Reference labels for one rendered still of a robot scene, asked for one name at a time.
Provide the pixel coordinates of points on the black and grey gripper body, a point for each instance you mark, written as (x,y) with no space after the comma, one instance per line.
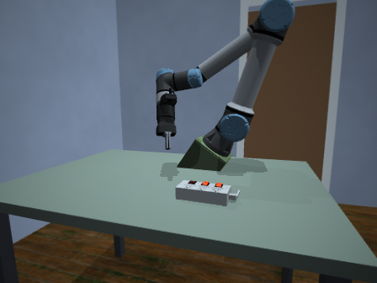
(166,112)

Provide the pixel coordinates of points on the white power strip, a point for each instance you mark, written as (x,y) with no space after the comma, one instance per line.
(205,192)

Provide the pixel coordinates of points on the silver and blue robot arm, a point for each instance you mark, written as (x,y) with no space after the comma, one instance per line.
(261,39)

